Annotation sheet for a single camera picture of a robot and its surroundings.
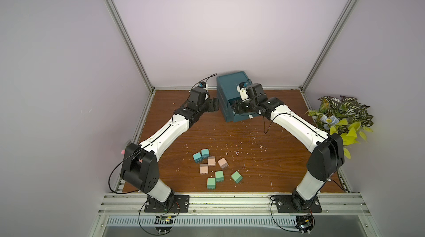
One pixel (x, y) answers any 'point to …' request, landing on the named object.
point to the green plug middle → (219, 176)
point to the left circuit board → (163, 220)
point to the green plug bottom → (211, 183)
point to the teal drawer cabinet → (227, 93)
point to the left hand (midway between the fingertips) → (213, 99)
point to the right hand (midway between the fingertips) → (236, 101)
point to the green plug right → (237, 176)
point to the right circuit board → (305, 223)
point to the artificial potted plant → (343, 116)
